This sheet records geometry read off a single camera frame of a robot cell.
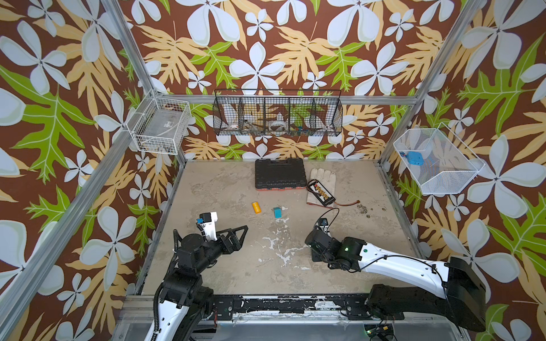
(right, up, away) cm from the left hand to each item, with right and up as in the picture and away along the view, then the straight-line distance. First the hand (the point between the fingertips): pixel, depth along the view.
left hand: (239, 227), depth 72 cm
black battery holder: (+36, +10, +32) cm, 49 cm away
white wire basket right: (+76, +22, +5) cm, 79 cm away
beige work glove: (+41, +17, +39) cm, 60 cm away
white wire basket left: (-36, +40, +15) cm, 56 cm away
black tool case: (+15, +20, +40) cm, 47 cm away
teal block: (+14, +1, +27) cm, 31 cm away
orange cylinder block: (+4, +3, +29) cm, 29 cm away
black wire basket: (+12, +48, +26) cm, 56 cm away
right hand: (+27, -11, +10) cm, 31 cm away
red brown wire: (+53, +5, +32) cm, 62 cm away
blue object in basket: (+70, +26, +14) cm, 76 cm away
